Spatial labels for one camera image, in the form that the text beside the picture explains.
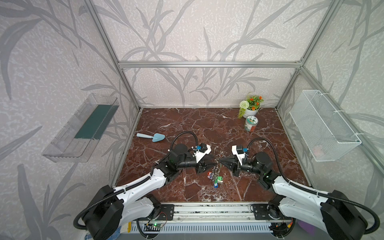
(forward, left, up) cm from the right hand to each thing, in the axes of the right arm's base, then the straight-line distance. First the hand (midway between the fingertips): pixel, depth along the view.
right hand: (220, 156), depth 72 cm
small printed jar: (+32, -25, -13) cm, 43 cm away
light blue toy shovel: (+23, +41, -19) cm, 51 cm away
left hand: (-1, +2, 0) cm, 2 cm away
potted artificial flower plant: (+42, -25, -8) cm, 49 cm away
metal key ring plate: (-2, +1, -18) cm, 18 cm away
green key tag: (-4, -1, -19) cm, 20 cm away
